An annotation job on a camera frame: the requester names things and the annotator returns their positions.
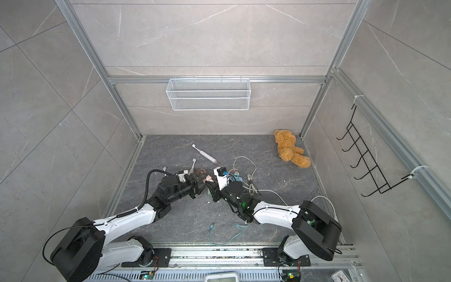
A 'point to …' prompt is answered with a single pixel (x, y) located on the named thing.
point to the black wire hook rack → (360, 147)
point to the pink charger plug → (208, 178)
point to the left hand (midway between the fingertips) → (211, 175)
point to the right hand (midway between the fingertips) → (210, 181)
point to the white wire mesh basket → (209, 94)
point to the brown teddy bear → (287, 150)
